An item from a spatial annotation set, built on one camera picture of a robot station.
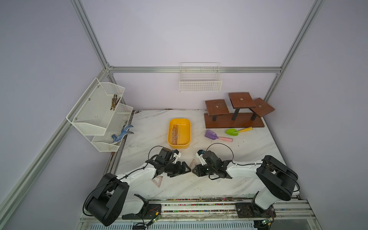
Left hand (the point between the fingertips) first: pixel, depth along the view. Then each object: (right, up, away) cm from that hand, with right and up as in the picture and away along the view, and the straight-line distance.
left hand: (185, 172), depth 83 cm
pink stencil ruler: (-9, +21, +22) cm, 31 cm away
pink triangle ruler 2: (+5, +3, +8) cm, 10 cm away
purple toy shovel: (+20, +20, +22) cm, 36 cm away
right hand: (+6, -2, +5) cm, 8 cm away
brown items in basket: (-41, +42, -1) cm, 58 cm away
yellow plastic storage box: (-5, +22, +22) cm, 31 cm away
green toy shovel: (+37, +22, +25) cm, 50 cm away
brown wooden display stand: (+46, +37, +22) cm, 62 cm away
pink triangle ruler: (-16, -7, +1) cm, 18 cm away
